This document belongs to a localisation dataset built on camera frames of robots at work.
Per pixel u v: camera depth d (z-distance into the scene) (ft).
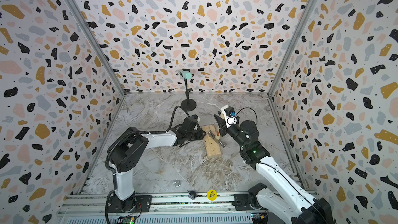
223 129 2.09
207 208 2.40
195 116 2.94
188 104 3.77
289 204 1.35
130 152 1.62
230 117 1.94
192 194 2.40
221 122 2.12
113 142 1.72
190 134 2.65
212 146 2.95
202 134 3.06
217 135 2.73
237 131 2.05
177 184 2.56
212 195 2.51
